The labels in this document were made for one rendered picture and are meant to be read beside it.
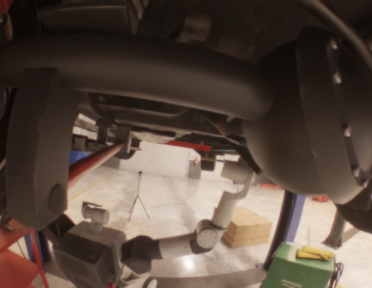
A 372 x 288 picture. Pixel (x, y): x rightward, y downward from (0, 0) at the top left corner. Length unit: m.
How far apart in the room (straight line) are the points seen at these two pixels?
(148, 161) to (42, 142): 10.14
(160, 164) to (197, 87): 10.18
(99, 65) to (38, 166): 0.13
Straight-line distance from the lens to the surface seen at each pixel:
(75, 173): 0.35
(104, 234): 0.77
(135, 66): 0.18
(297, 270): 1.64
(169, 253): 0.67
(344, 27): 0.27
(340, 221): 3.99
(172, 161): 10.40
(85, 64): 0.20
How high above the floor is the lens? 1.53
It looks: 3 degrees up
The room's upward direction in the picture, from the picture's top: 8 degrees clockwise
